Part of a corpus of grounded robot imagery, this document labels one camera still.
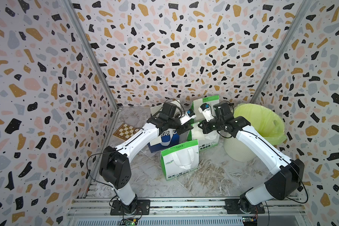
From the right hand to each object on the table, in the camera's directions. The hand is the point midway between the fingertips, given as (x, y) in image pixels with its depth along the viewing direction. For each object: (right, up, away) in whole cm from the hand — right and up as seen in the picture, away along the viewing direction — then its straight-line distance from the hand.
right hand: (199, 125), depth 79 cm
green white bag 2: (+5, -10, +7) cm, 14 cm away
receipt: (0, -5, +3) cm, 6 cm away
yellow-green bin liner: (+42, 0, +4) cm, 42 cm away
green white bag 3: (-11, -17, -8) cm, 22 cm away
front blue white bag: (-19, -9, +6) cm, 22 cm away
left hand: (-4, +1, +1) cm, 4 cm away
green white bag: (+12, +16, +16) cm, 26 cm away
